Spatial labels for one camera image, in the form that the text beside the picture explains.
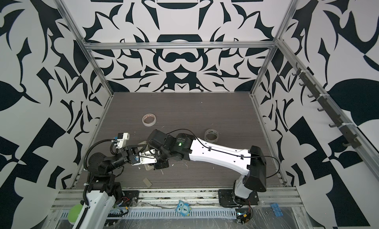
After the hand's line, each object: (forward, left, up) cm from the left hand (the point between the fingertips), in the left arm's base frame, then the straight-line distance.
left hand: (146, 146), depth 68 cm
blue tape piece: (-24, -60, -21) cm, 68 cm away
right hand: (-5, -1, -1) cm, 6 cm away
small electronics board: (-25, -45, -23) cm, 56 cm away
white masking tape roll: (+30, +8, -22) cm, 38 cm away
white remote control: (-9, -4, +11) cm, 15 cm away
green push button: (-22, +35, -22) cm, 47 cm away
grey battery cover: (-10, +3, -23) cm, 25 cm away
